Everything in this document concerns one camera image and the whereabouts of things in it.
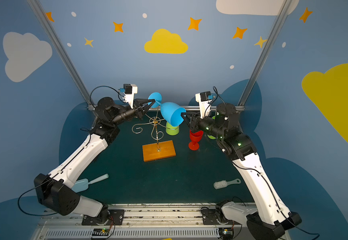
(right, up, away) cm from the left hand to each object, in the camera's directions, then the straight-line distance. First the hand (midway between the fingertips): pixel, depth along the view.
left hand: (152, 98), depth 65 cm
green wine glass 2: (+37, -20, +42) cm, 59 cm away
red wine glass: (+23, -19, +26) cm, 39 cm away
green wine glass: (+8, -15, +22) cm, 28 cm away
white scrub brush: (+38, -46, +20) cm, 63 cm away
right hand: (+14, -6, -5) cm, 16 cm away
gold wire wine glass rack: (0, -10, +10) cm, 14 cm away
